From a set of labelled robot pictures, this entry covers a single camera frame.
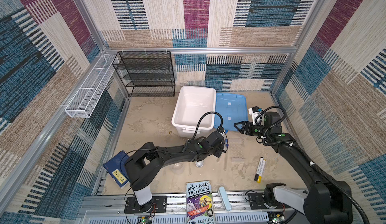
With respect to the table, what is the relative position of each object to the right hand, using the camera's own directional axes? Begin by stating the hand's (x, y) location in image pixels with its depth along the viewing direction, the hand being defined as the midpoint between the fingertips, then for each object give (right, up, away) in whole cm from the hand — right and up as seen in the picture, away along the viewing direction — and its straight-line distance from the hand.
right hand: (238, 127), depth 82 cm
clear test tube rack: (+2, -16, +8) cm, 18 cm away
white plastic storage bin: (-25, +13, +23) cm, 36 cm away
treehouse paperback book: (-21, -35, -10) cm, 42 cm away
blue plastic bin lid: (+2, +9, +29) cm, 30 cm away
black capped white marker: (+10, -26, 0) cm, 27 cm away
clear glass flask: (-33, -24, +3) cm, 40 cm away
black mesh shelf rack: (-58, +35, +27) cm, 73 cm away
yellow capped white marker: (+13, -24, +1) cm, 27 cm away
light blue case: (-10, -32, -9) cm, 34 cm away
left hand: (-8, -10, +3) cm, 13 cm away
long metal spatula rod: (-39, -5, +17) cm, 43 cm away
